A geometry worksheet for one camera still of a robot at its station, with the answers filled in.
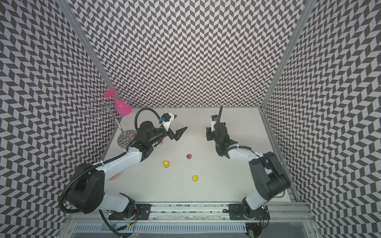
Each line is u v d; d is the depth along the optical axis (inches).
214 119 30.3
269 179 17.7
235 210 29.0
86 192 16.6
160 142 29.9
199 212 29.3
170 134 27.4
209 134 32.3
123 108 36.9
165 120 25.8
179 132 27.8
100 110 39.0
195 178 33.1
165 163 34.2
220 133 26.6
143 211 28.6
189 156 36.5
